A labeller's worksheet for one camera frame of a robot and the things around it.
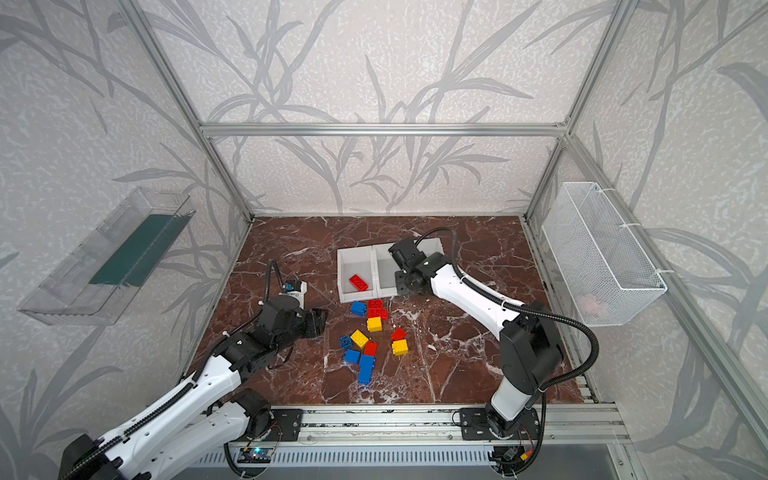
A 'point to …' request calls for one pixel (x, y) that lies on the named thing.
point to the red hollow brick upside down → (375, 304)
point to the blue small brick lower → (351, 356)
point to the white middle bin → (384, 268)
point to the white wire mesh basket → (605, 276)
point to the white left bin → (362, 262)
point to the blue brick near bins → (358, 308)
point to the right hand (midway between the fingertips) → (409, 273)
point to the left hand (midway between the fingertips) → (325, 304)
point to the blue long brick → (366, 369)
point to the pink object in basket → (588, 302)
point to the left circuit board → (255, 455)
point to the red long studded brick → (378, 312)
